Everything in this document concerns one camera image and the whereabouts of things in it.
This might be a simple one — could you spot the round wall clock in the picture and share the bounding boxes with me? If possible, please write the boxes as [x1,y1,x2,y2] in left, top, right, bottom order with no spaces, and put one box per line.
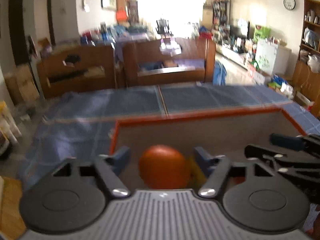
[283,0,296,10]

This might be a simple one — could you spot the wooden bookshelf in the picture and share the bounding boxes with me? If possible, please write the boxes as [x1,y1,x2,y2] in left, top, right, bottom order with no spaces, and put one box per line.
[292,0,319,118]

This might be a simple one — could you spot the orange cardboard box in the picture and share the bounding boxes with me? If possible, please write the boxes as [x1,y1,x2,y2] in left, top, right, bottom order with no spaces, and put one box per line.
[110,107,306,191]

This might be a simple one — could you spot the wooden chair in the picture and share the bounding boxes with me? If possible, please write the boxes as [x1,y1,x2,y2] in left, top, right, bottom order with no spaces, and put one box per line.
[123,38,216,87]
[37,45,117,99]

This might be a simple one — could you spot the wooden board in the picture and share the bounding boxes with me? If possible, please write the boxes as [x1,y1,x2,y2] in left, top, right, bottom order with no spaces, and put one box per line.
[1,176,26,239]

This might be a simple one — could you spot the wooden chair left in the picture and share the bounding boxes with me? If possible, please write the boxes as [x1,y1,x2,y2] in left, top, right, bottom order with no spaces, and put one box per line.
[37,45,117,99]

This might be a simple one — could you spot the blue tablecloth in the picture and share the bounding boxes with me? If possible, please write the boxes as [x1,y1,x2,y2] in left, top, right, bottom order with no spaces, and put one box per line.
[17,83,319,189]

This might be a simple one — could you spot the wooden chair middle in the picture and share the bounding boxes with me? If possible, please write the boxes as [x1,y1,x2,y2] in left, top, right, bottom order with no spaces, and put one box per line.
[123,38,216,87]

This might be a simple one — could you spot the large orange fruit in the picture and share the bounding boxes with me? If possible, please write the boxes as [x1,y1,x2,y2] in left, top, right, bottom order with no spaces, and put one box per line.
[138,145,191,190]

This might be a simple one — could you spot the yellow-green mango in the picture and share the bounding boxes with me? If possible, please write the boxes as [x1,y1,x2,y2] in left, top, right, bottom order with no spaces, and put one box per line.
[187,155,207,191]

